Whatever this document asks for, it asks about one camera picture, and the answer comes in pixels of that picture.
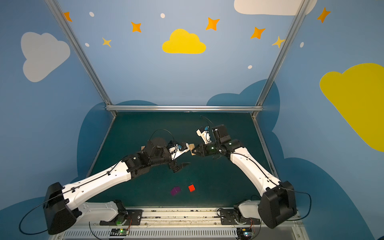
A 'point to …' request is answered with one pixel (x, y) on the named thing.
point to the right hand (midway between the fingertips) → (195, 149)
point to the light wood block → (142, 147)
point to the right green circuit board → (244, 233)
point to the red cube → (191, 188)
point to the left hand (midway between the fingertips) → (187, 152)
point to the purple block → (175, 190)
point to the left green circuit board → (119, 232)
